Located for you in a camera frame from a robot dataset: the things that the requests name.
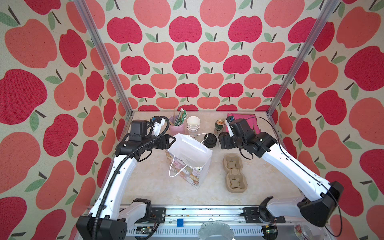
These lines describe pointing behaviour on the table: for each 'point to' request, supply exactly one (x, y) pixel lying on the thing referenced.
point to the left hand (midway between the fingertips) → (173, 139)
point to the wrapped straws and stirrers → (179, 117)
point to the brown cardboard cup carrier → (236, 181)
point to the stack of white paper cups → (193, 123)
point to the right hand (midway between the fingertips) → (229, 136)
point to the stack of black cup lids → (211, 141)
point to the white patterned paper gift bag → (189, 158)
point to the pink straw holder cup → (174, 130)
